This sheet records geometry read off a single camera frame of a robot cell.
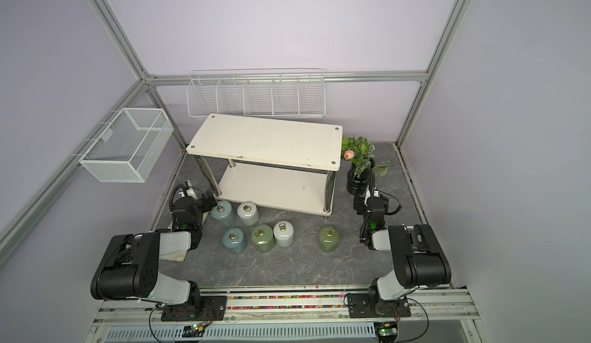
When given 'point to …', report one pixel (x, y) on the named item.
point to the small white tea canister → (248, 213)
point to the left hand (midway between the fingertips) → (200, 193)
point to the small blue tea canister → (234, 241)
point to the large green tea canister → (262, 238)
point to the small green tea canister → (328, 238)
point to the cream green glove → (175, 245)
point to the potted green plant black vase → (358, 151)
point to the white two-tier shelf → (281, 165)
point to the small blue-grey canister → (223, 214)
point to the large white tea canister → (284, 233)
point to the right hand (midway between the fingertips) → (371, 193)
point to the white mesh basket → (128, 146)
